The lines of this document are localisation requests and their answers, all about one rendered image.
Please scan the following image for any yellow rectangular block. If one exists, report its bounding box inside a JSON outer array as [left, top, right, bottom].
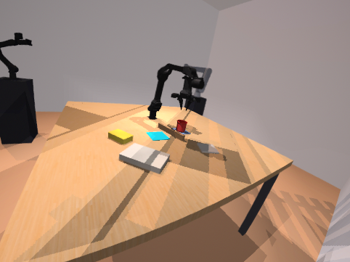
[[108, 129, 134, 144]]

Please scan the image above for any dark red cup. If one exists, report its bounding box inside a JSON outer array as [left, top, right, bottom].
[[176, 120, 187, 132]]

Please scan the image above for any white square pad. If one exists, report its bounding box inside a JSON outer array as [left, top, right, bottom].
[[197, 143, 219, 154]]

